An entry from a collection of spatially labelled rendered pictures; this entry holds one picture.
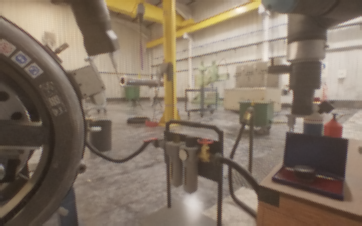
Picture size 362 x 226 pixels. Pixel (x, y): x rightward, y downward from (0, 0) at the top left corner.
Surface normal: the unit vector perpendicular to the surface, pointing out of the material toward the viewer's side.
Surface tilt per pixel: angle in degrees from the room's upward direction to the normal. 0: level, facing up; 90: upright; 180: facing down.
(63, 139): 90
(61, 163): 90
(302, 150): 78
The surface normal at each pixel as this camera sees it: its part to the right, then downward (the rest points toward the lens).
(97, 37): -0.09, 0.45
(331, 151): -0.67, -0.12
